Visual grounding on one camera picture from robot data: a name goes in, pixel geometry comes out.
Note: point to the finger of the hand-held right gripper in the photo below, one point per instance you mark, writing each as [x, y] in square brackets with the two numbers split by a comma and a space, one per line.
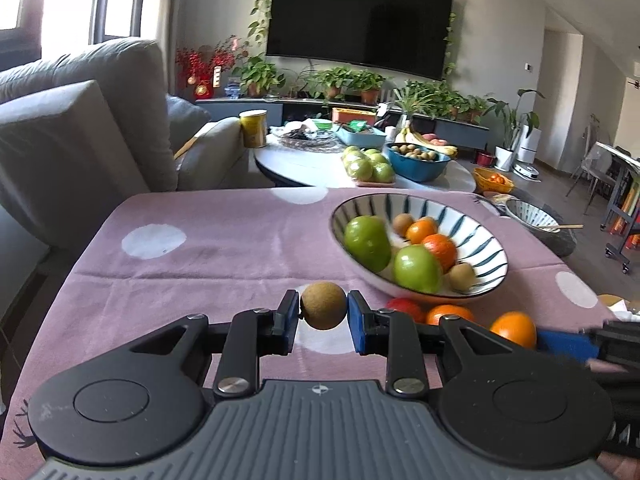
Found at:
[560, 344]

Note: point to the white robot vacuum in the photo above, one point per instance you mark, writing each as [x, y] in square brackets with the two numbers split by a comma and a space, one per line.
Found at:
[526, 171]

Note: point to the red tomato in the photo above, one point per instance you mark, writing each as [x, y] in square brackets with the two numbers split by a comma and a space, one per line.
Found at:
[406, 308]

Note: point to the clear chair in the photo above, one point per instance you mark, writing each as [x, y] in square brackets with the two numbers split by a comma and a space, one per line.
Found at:
[592, 165]

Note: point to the person's right hand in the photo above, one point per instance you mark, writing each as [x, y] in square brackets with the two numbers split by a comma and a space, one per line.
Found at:
[622, 467]

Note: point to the small striped bowl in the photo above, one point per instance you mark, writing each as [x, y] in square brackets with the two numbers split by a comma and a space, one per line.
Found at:
[530, 212]

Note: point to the pink dotted tablecloth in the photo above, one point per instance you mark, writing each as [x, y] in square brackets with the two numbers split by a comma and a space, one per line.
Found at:
[225, 260]

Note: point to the rolling table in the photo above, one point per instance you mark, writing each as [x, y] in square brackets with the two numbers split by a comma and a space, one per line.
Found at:
[622, 200]

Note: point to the red flower decoration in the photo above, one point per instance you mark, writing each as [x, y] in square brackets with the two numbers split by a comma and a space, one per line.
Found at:
[200, 67]

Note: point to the teal tray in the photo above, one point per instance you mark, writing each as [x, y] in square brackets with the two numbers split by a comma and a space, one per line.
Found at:
[362, 137]

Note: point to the orange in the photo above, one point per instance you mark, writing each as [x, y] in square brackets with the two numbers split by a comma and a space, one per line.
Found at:
[421, 230]
[450, 312]
[513, 329]

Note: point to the red pot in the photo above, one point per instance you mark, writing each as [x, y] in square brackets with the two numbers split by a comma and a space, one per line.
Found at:
[485, 160]

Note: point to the black wall television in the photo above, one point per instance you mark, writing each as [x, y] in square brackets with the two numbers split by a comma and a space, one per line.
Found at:
[360, 15]

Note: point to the spider plant in vase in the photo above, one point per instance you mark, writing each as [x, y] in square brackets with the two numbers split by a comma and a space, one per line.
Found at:
[412, 102]

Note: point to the white round coffee table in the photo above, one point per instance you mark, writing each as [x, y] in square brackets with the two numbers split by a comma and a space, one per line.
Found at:
[300, 170]

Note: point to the wooden spoon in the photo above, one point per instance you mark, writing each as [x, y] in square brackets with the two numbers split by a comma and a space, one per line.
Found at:
[565, 227]

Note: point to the grey television cabinet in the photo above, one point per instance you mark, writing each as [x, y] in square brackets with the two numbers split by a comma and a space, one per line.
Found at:
[465, 132]

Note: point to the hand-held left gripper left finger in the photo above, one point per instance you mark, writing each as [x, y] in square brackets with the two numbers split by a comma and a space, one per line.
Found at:
[287, 324]

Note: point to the pink fruit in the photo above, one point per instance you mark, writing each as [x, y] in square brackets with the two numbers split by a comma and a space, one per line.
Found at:
[435, 140]

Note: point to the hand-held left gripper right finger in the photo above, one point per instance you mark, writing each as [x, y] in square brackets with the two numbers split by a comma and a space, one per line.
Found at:
[357, 329]

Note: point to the big green apple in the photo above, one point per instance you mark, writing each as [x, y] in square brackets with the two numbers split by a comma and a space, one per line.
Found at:
[367, 243]
[417, 268]

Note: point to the grey cushion yellow trim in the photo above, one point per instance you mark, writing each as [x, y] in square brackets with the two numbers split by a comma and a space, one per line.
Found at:
[215, 152]

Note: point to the brown kiwi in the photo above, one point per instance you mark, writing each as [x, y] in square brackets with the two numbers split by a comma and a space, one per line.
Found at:
[323, 306]
[461, 276]
[402, 224]

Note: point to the striped ceramic bowl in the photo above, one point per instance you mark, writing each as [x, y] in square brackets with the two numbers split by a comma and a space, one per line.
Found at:
[480, 245]

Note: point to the row of potted plants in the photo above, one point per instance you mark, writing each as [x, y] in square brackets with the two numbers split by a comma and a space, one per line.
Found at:
[340, 80]

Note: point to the sheer curtain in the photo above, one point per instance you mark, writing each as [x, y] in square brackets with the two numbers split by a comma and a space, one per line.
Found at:
[161, 20]

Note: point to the orange basket of mandarins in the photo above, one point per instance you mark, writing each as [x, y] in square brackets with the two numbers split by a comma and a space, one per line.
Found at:
[492, 180]

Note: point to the white tissue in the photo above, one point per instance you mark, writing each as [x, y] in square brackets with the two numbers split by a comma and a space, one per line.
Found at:
[631, 311]

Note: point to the dark orange mandarin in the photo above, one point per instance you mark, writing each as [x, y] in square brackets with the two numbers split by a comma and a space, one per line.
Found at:
[441, 251]

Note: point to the tall plant white pot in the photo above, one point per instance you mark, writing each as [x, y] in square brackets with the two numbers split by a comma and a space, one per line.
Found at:
[507, 130]

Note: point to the pile of green apples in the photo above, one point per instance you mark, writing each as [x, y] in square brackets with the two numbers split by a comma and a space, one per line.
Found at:
[367, 167]

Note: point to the orange box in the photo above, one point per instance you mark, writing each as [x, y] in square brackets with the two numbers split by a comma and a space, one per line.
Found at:
[352, 115]

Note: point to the pile of small kiwis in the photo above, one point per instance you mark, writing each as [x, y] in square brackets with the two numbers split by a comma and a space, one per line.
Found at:
[415, 152]

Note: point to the dark framed window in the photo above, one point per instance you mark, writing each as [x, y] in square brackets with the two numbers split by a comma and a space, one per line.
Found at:
[120, 0]
[20, 5]

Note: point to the yellow can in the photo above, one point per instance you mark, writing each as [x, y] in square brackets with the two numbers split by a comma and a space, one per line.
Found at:
[253, 129]

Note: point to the grey sofa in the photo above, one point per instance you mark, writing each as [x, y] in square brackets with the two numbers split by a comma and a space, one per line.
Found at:
[75, 135]

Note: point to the glass snack plate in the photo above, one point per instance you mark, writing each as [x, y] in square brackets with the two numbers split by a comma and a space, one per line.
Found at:
[307, 137]

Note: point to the bunch of bananas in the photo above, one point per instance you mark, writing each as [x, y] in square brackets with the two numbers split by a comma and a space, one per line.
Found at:
[412, 135]

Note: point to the blue bowl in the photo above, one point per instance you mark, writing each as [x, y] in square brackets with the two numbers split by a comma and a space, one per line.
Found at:
[417, 170]

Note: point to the blue glass vase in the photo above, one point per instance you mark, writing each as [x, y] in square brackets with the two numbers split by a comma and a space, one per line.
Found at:
[232, 88]

